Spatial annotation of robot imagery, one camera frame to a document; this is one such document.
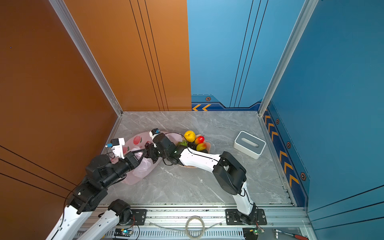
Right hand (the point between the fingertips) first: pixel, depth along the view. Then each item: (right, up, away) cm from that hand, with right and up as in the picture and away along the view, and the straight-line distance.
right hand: (146, 150), depth 80 cm
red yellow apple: (+30, +5, +14) cm, 33 cm away
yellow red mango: (+30, +1, +11) cm, 32 cm away
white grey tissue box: (+62, +1, +16) cm, 64 cm away
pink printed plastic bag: (-9, +3, +11) cm, 15 cm away
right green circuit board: (+56, -36, -10) cm, 67 cm away
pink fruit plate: (+35, 0, +12) cm, 37 cm away
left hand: (+6, +3, -15) cm, 16 cm away
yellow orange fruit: (+23, +7, +13) cm, 28 cm away
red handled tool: (+76, -38, -12) cm, 86 cm away
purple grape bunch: (+24, +1, +17) cm, 30 cm away
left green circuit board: (-7, -38, -9) cm, 39 cm away
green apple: (+19, +3, +12) cm, 23 cm away
